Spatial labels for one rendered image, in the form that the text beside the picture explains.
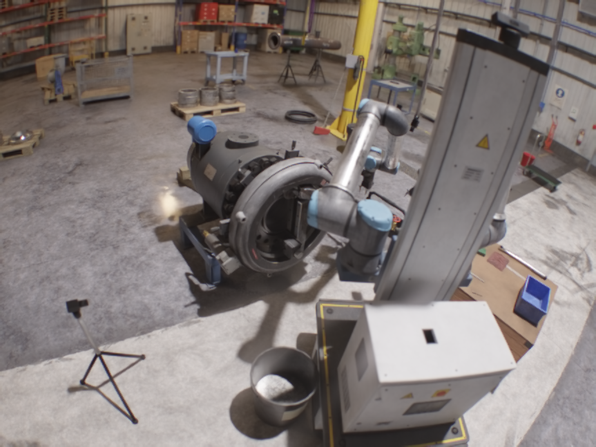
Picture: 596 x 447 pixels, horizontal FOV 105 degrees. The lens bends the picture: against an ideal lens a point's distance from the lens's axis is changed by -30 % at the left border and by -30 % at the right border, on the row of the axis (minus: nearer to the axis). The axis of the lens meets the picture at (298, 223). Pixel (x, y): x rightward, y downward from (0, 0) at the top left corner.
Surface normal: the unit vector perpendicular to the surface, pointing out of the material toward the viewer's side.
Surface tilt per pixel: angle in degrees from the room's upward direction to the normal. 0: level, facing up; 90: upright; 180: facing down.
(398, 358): 0
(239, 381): 0
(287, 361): 87
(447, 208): 90
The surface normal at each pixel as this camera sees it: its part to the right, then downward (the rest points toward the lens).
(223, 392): 0.12, -0.81
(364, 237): -0.39, 0.48
